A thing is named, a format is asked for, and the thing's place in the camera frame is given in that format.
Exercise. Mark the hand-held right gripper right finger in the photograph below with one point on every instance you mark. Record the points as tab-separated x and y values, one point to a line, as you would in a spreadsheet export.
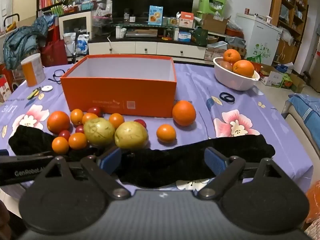
213	158

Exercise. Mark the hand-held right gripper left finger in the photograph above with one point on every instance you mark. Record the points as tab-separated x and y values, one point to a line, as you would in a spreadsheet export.
110	158

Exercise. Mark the yellow green pear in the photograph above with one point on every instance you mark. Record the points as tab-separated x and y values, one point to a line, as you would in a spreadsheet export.
130	135
98	131

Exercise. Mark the small orange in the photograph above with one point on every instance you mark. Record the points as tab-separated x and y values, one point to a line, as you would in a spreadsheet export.
88	117
116	120
166	133
76	116
60	145
77	140

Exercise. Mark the small red tomato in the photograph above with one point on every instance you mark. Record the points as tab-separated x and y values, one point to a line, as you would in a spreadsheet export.
93	110
80	129
140	123
64	134

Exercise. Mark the large orange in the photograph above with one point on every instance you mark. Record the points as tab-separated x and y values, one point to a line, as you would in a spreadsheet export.
58	122
184	112

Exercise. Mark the orange cardboard box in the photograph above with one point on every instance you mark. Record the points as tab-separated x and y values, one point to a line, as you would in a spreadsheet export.
112	92

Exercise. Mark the black velvet cloth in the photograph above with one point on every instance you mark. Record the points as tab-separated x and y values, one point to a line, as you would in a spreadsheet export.
175	162

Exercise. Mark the purple floral tablecloth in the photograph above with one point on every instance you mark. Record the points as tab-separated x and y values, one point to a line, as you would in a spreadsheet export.
200	85

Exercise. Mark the white colander bowl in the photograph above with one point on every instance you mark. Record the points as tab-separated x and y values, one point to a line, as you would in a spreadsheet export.
235	82

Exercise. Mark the red white carton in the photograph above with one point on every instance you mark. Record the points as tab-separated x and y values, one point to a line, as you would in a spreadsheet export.
5	87

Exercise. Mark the white round disc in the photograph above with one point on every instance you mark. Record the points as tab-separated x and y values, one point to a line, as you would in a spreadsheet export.
47	88

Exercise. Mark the orange white canister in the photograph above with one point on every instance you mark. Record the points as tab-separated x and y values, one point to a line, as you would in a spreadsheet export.
31	72

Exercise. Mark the black eyeglasses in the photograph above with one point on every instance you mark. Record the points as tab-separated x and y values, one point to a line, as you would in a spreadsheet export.
53	75

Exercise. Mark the green fruit carton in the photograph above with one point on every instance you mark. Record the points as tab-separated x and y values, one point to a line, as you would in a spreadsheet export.
273	78

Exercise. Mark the blue blanket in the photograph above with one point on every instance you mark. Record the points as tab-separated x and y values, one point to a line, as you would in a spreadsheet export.
307	110

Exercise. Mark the orange plastic bag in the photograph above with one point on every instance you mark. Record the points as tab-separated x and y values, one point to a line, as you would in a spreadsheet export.
313	202

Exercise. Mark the clear plastic container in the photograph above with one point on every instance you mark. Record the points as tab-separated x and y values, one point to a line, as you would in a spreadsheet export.
217	47

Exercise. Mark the white television cabinet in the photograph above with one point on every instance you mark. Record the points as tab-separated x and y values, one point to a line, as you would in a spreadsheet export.
145	48

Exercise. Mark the white blue bag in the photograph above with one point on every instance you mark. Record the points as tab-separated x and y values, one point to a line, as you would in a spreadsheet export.
82	43

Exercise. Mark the red bag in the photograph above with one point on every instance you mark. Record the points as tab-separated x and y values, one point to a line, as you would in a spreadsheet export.
55	52

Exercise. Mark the dark green bag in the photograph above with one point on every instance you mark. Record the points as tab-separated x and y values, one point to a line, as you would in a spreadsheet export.
200	35

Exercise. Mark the blue jacket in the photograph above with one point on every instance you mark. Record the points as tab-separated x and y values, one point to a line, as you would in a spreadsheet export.
20	42

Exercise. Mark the blue white box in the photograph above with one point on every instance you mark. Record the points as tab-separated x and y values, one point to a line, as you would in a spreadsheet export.
184	36

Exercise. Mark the white chest freezer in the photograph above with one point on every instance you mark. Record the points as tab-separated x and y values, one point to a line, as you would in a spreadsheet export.
257	35

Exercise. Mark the brown cardboard box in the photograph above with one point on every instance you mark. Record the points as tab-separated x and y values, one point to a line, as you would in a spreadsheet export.
213	25

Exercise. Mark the orange white carton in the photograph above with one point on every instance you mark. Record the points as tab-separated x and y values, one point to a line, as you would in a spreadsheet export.
187	20

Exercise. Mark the white cabinet with window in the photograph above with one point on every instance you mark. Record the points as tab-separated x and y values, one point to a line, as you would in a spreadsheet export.
75	15

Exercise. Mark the blue snack bag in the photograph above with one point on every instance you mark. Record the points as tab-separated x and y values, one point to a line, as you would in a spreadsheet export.
156	15

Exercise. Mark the green plastic rack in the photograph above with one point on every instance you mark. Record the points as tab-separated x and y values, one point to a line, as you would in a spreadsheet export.
207	2

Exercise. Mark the white standing air conditioner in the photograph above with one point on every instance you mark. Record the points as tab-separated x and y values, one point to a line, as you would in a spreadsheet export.
25	2

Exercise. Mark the wooden shelf unit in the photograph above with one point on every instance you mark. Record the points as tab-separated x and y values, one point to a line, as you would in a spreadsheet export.
275	0

